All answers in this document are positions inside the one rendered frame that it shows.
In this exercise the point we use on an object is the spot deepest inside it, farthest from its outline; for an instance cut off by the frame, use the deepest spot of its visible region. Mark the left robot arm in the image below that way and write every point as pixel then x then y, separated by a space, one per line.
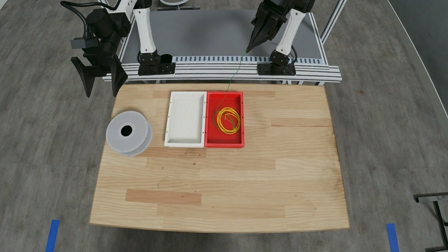
pixel 279 57

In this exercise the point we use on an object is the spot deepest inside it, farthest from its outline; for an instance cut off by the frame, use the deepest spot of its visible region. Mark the grey slotted aluminium crossbar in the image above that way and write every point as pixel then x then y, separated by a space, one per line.
pixel 244 73

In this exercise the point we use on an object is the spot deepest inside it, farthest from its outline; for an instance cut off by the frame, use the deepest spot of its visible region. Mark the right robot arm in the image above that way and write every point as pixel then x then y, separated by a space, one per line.
pixel 110 27

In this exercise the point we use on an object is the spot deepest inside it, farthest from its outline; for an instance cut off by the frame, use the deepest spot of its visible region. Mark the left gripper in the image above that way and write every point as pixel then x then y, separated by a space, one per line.
pixel 267 23

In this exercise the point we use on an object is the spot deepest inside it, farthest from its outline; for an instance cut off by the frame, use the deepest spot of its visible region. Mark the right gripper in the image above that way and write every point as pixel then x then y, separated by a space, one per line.
pixel 103 63

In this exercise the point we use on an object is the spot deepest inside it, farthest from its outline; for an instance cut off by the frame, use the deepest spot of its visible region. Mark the yellow wire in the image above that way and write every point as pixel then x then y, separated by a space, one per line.
pixel 219 119

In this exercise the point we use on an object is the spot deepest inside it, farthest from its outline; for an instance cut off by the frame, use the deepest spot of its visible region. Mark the red crate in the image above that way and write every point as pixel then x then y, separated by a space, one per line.
pixel 214 137

